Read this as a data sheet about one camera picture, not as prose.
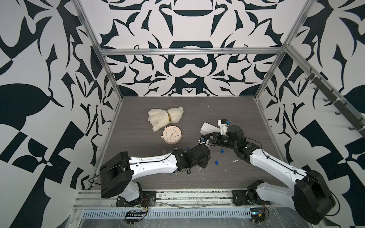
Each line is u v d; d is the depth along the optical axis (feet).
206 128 3.10
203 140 2.30
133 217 2.38
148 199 2.43
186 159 1.89
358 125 1.65
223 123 2.50
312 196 1.33
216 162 2.85
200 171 2.72
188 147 2.03
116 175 1.38
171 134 3.14
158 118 3.10
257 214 2.34
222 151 3.00
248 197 2.20
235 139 2.06
